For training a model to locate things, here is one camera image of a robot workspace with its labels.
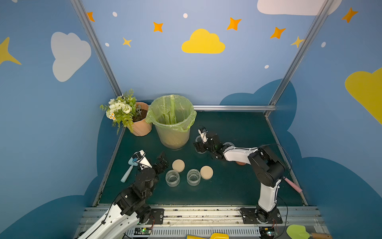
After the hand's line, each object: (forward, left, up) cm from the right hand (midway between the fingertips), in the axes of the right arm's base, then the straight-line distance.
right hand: (201, 139), depth 97 cm
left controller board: (-51, +27, -6) cm, 58 cm away
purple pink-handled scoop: (-24, -54, -6) cm, 60 cm away
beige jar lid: (-20, -4, -6) cm, 21 cm away
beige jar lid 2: (-17, +13, -5) cm, 22 cm away
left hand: (-21, +19, +14) cm, 32 cm away
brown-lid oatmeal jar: (-3, +1, +4) cm, 5 cm away
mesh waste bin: (-2, +19, +1) cm, 19 cm away
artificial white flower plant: (+2, +46, +22) cm, 51 cm away
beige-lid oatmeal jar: (-25, +16, -6) cm, 30 cm away
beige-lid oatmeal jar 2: (-23, +4, -7) cm, 25 cm away
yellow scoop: (-51, -9, -7) cm, 52 cm away
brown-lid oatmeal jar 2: (-4, -17, +1) cm, 18 cm away
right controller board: (-48, -34, -8) cm, 59 cm away
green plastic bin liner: (+15, +21, +9) cm, 28 cm away
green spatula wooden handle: (-47, -47, -7) cm, 67 cm away
